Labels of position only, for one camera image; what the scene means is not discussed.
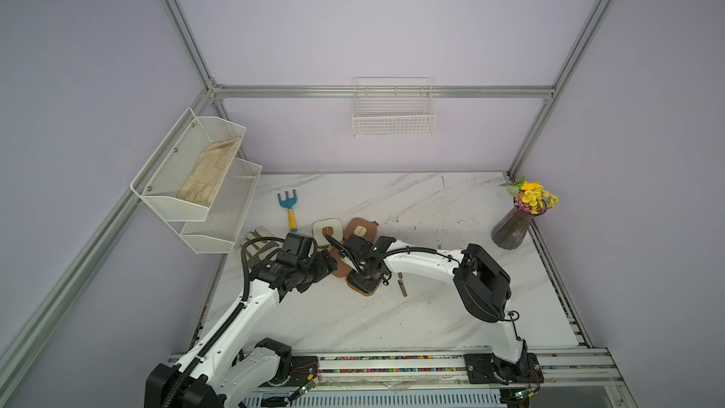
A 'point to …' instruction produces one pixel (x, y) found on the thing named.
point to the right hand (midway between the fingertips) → (362, 281)
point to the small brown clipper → (401, 284)
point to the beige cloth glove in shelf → (209, 172)
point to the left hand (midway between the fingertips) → (327, 272)
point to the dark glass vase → (511, 230)
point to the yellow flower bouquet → (531, 196)
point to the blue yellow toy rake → (289, 203)
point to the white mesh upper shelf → (185, 173)
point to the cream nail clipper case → (332, 227)
